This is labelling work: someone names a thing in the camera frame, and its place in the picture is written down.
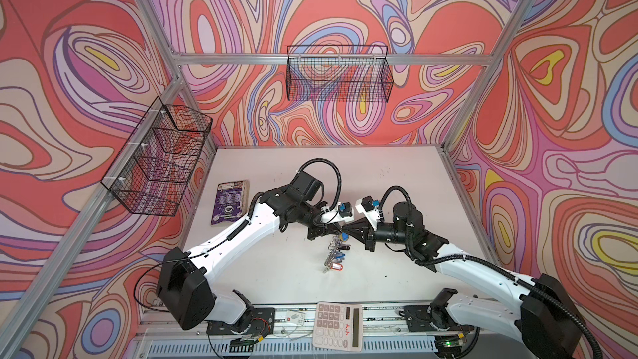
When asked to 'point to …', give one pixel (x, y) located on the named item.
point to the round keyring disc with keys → (336, 254)
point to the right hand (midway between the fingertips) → (347, 234)
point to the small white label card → (295, 317)
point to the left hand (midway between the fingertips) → (341, 226)
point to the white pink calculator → (338, 326)
